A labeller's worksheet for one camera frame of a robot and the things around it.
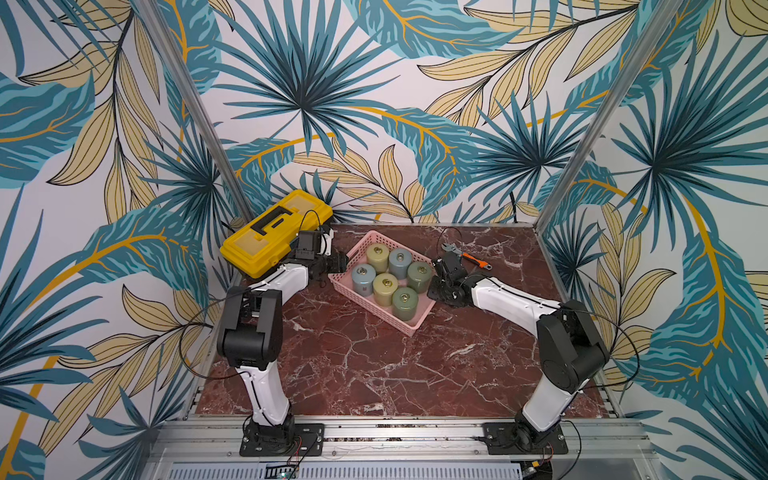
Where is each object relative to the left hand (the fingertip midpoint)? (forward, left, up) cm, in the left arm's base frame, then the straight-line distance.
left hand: (339, 260), depth 98 cm
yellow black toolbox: (-1, +21, +9) cm, 23 cm away
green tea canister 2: (-16, -21, 0) cm, 26 cm away
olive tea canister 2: (-10, -15, 0) cm, 18 cm away
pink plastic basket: (-2, -1, -6) cm, 6 cm away
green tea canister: (-5, -26, -1) cm, 26 cm away
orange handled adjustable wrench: (+9, -45, -8) cm, 47 cm away
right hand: (-9, -31, -2) cm, 32 cm away
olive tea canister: (+3, -13, -1) cm, 13 cm away
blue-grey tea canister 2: (-6, -8, -1) cm, 10 cm away
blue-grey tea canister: (+1, -20, 0) cm, 20 cm away
